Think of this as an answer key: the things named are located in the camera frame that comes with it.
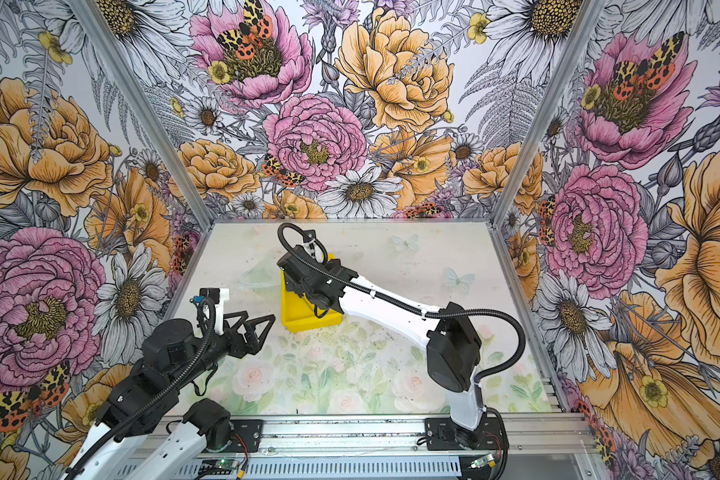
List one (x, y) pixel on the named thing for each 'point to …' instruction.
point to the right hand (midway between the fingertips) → (312, 276)
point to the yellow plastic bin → (298, 312)
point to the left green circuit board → (227, 464)
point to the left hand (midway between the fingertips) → (260, 326)
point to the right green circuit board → (486, 460)
